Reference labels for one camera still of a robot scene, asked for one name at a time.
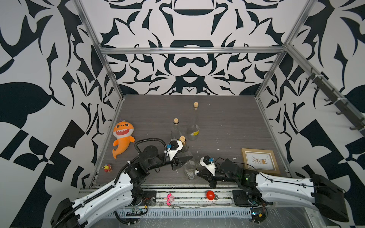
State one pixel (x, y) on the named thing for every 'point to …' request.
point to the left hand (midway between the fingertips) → (187, 148)
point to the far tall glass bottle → (193, 131)
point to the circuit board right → (258, 214)
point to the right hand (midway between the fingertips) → (197, 172)
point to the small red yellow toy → (107, 168)
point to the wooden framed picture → (263, 161)
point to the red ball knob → (210, 194)
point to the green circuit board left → (136, 210)
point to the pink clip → (170, 198)
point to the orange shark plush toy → (123, 130)
